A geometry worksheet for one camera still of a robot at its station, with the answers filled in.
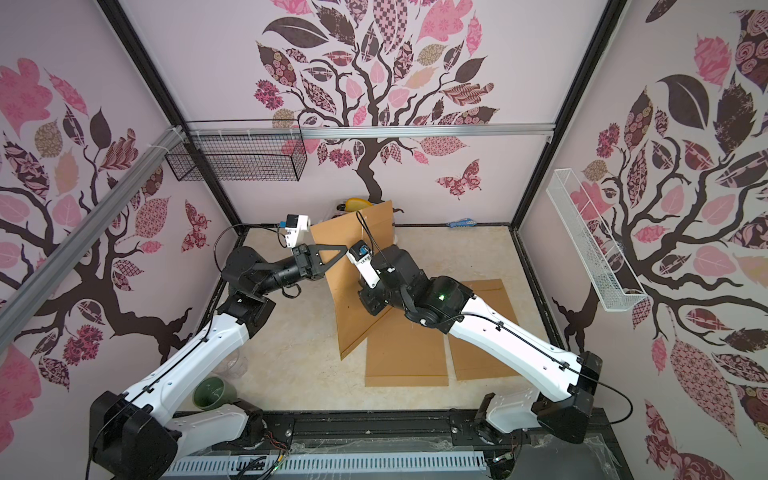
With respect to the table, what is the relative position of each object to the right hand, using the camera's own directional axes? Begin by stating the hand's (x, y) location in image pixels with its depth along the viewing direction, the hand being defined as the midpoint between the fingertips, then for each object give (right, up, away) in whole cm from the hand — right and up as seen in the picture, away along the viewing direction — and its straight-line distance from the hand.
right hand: (364, 286), depth 67 cm
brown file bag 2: (+29, -24, +18) cm, 42 cm away
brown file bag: (+9, -22, +20) cm, 32 cm away
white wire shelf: (+61, +4, +8) cm, 62 cm away
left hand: (-4, +7, -6) cm, 10 cm away
